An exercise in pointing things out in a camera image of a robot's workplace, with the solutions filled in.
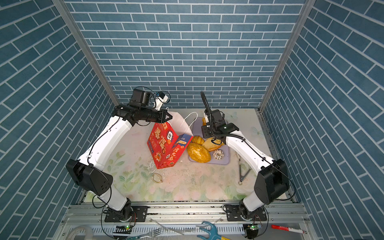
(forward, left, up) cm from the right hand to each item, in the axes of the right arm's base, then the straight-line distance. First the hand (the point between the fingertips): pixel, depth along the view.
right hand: (204, 127), depth 84 cm
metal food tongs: (-20, -23, -19) cm, 36 cm away
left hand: (-3, +17, +11) cm, 20 cm away
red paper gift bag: (-11, +19, +1) cm, 22 cm away
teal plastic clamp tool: (-48, -8, -18) cm, 52 cm away
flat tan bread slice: (-2, -5, -14) cm, 15 cm away
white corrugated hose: (-51, +51, -17) cm, 74 cm away
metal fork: (-49, +19, -20) cm, 56 cm away
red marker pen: (-42, -42, -20) cm, 63 cm away
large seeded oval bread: (-9, +3, -13) cm, 17 cm away
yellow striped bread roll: (+2, +4, -15) cm, 16 cm away
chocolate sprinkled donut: (-7, -9, -17) cm, 21 cm away
